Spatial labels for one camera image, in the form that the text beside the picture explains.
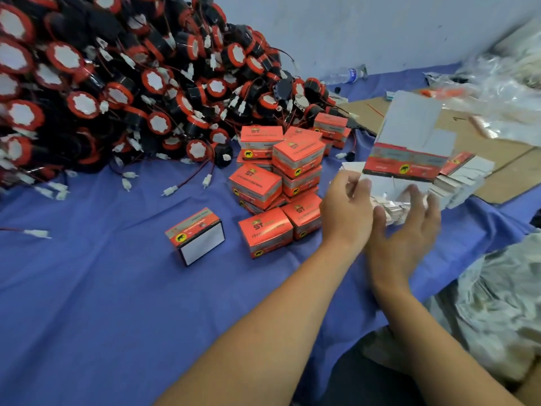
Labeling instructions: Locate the brown cardboard sheet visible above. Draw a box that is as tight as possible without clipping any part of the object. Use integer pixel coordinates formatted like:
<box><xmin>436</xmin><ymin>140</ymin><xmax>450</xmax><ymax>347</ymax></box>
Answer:
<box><xmin>342</xmin><ymin>84</ymin><xmax>541</xmax><ymax>205</ymax></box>

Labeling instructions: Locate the person's left hand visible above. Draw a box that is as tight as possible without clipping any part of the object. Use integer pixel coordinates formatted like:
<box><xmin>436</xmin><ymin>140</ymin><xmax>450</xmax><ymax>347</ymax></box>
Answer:
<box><xmin>320</xmin><ymin>170</ymin><xmax>375</xmax><ymax>259</ymax></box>

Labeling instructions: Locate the brown cardboard carton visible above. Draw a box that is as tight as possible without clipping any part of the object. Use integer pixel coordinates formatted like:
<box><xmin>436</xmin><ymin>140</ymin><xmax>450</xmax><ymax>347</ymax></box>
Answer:
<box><xmin>514</xmin><ymin>359</ymin><xmax>541</xmax><ymax>406</ymax></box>

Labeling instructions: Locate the blue table cloth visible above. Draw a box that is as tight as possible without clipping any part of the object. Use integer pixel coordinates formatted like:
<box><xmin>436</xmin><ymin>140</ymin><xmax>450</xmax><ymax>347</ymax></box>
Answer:
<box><xmin>0</xmin><ymin>63</ymin><xmax>541</xmax><ymax>406</ymax></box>

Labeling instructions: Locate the pile of clear plastic bags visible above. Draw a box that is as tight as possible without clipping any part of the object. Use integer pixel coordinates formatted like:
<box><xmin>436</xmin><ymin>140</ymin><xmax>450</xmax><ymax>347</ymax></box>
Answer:
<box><xmin>423</xmin><ymin>29</ymin><xmax>541</xmax><ymax>147</ymax></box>

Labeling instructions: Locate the person's left forearm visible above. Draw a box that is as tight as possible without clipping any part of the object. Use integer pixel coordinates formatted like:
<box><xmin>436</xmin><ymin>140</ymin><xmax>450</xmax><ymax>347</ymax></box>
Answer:
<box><xmin>156</xmin><ymin>241</ymin><xmax>360</xmax><ymax>406</ymax></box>

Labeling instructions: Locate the stack of box blanks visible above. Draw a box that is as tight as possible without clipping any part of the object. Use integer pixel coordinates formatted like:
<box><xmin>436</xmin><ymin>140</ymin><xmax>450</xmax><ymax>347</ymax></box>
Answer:
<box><xmin>342</xmin><ymin>152</ymin><xmax>495</xmax><ymax>225</ymax></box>

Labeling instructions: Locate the person's right hand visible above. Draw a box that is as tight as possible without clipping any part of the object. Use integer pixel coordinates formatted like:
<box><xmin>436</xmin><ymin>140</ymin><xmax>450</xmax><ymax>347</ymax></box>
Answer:
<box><xmin>365</xmin><ymin>183</ymin><xmax>443</xmax><ymax>293</ymax></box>

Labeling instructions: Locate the pile of black red buzzers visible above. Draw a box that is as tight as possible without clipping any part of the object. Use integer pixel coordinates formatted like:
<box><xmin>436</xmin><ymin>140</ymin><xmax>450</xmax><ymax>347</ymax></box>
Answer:
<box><xmin>0</xmin><ymin>0</ymin><xmax>356</xmax><ymax>242</ymax></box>

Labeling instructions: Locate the clear plastic water bottle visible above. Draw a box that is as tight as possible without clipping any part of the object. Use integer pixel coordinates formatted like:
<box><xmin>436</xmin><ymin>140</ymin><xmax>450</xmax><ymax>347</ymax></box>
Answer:
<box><xmin>321</xmin><ymin>64</ymin><xmax>370</xmax><ymax>86</ymax></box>

